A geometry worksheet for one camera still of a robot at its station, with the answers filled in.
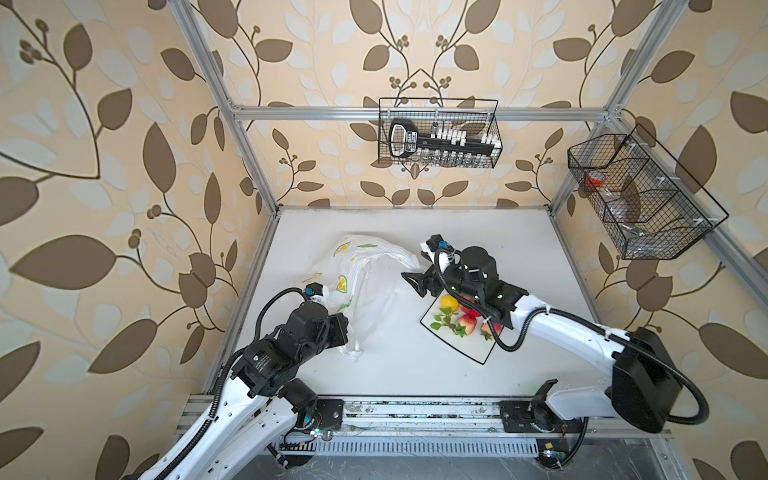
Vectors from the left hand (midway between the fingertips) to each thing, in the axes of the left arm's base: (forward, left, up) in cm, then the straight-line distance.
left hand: (353, 320), depth 72 cm
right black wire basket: (+25, -72, +17) cm, 78 cm away
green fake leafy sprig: (+5, -28, -15) cm, 32 cm away
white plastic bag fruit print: (+10, -1, +5) cm, 12 cm away
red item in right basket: (+41, -68, +12) cm, 81 cm away
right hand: (+14, -15, +5) cm, 21 cm away
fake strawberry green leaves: (+3, -37, -15) cm, 40 cm away
